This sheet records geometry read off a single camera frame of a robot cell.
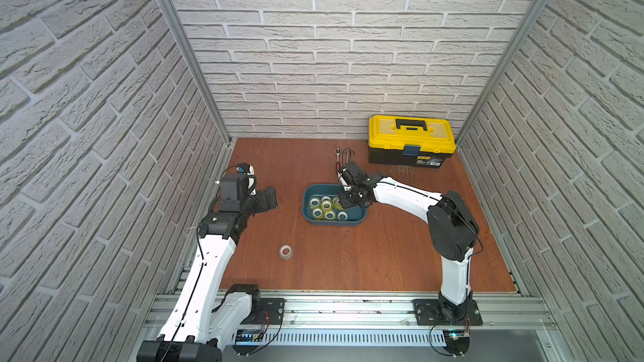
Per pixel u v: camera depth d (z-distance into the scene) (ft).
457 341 2.28
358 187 2.32
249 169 2.25
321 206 3.10
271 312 2.42
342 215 3.05
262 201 2.23
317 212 3.11
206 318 1.37
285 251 2.80
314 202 3.19
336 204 2.89
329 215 3.04
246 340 2.33
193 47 2.91
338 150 3.73
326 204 3.11
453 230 1.64
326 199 3.20
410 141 3.23
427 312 2.42
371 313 2.48
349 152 3.73
